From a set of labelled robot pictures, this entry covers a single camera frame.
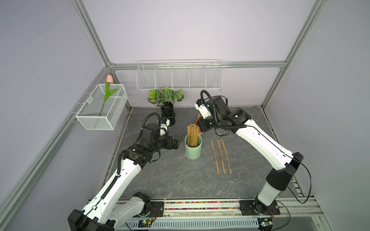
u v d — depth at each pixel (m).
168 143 0.64
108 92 0.81
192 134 0.85
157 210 0.74
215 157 0.92
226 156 0.92
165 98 0.93
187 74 1.00
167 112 1.00
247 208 0.74
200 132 0.65
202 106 0.64
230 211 0.74
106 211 0.39
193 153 0.89
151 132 0.53
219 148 0.96
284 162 0.43
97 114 0.78
